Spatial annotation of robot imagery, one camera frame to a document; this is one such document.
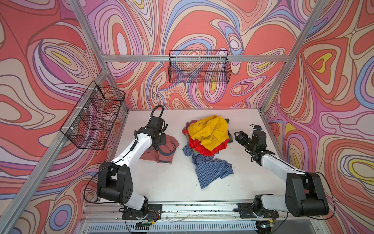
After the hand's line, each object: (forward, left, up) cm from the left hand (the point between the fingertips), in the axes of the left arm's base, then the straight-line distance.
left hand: (161, 139), depth 88 cm
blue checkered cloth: (-16, -28, -9) cm, 34 cm away
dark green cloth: (+7, -46, -8) cm, 47 cm away
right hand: (+2, -49, -2) cm, 49 cm away
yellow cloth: (0, -29, +7) cm, 30 cm away
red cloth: (-5, -22, +1) cm, 22 cm away
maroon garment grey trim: (-7, -2, -5) cm, 9 cm away
